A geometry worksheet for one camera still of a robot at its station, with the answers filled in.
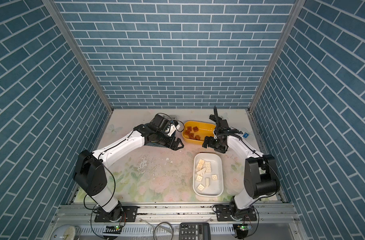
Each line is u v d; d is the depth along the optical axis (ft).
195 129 3.49
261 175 1.51
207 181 2.71
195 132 3.51
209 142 2.66
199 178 2.77
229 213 2.41
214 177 2.79
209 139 2.71
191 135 3.41
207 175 2.83
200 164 2.97
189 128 3.56
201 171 2.79
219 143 2.51
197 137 3.34
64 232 2.06
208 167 2.90
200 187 2.70
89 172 1.46
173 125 2.51
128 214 2.42
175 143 2.45
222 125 2.42
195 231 2.21
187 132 3.43
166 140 2.38
